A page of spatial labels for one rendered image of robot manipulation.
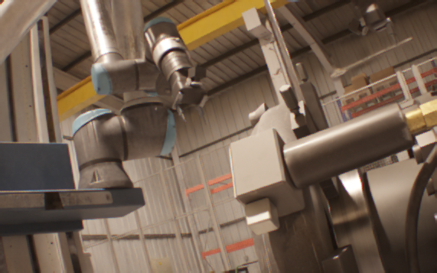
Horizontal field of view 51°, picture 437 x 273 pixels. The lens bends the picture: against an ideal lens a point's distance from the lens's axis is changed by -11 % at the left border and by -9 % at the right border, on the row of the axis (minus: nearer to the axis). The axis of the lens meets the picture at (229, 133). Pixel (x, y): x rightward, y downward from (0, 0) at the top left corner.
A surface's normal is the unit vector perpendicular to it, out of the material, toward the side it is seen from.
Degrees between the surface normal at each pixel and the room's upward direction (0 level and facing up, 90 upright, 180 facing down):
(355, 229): 79
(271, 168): 68
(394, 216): 74
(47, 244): 90
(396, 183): 48
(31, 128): 90
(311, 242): 85
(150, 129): 100
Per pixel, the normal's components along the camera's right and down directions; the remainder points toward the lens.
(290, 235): -0.41, -0.34
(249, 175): -0.44, -0.52
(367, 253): -0.35, -0.15
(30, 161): 0.66, -0.39
